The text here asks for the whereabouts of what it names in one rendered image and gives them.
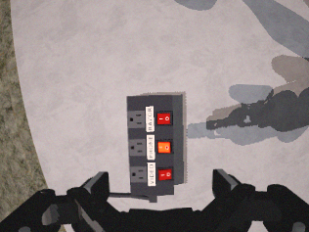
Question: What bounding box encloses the dark grey power strip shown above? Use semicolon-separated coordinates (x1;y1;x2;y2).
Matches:
110;95;174;203

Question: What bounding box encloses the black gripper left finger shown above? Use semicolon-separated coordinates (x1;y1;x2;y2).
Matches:
0;171;140;232

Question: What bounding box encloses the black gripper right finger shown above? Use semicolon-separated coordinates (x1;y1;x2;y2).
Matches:
182;168;309;232

